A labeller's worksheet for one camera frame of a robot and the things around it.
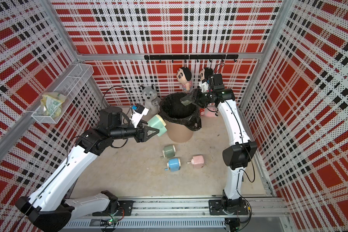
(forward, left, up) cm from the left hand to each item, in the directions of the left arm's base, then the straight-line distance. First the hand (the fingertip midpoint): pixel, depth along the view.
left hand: (157, 128), depth 64 cm
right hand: (+20, -16, 0) cm, 26 cm away
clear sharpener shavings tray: (+21, -14, -2) cm, 25 cm away
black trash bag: (+27, -4, -15) cm, 31 cm away
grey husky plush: (+42, +12, -22) cm, 49 cm away
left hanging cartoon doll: (+42, -12, 0) cm, 44 cm away
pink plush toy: (+9, -24, +1) cm, 26 cm away
